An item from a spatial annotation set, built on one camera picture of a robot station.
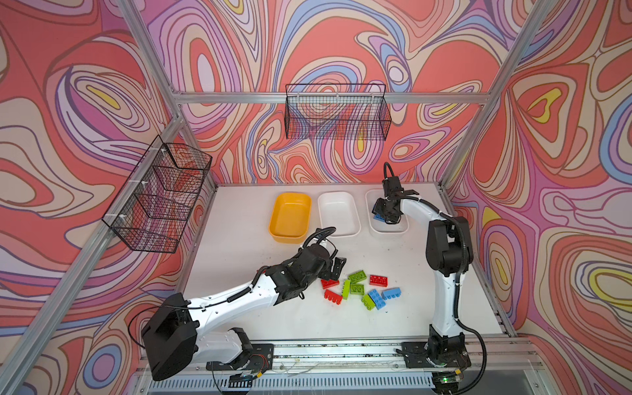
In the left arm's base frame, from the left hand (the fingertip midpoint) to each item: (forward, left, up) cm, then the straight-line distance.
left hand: (332, 255), depth 80 cm
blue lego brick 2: (-10, -16, -14) cm, 23 cm away
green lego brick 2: (-6, -9, -13) cm, 17 cm away
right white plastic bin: (+19, -21, -11) cm, 30 cm away
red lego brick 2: (-9, 0, -13) cm, 16 cm away
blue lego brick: (+22, -20, -9) cm, 31 cm away
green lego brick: (-2, -10, -13) cm, 16 cm away
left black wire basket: (+13, +56, +13) cm, 59 cm away
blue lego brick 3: (-8, -21, -13) cm, 26 cm away
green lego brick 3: (-6, -5, -13) cm, 15 cm away
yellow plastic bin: (+26, +17, -14) cm, 34 cm away
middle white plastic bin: (+30, -4, -13) cm, 33 cm away
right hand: (+25, -23, -12) cm, 36 cm away
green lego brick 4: (-11, -12, -13) cm, 21 cm away
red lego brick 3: (-4, +1, -15) cm, 15 cm away
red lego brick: (-3, -16, -14) cm, 21 cm away
